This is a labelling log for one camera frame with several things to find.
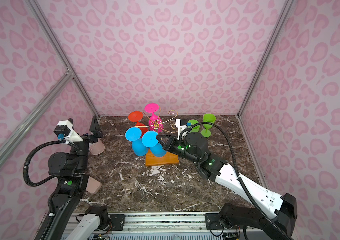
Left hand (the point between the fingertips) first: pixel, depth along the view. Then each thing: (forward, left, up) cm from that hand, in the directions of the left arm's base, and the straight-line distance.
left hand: (81, 116), depth 58 cm
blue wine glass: (0, -17, -13) cm, 22 cm away
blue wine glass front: (-5, -25, -11) cm, 28 cm away
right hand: (-5, -28, -8) cm, 30 cm away
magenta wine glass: (+8, -27, -13) cm, 31 cm away
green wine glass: (+26, -57, -31) cm, 70 cm away
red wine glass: (+11, -17, -12) cm, 23 cm away
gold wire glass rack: (+7, -27, -14) cm, 31 cm away
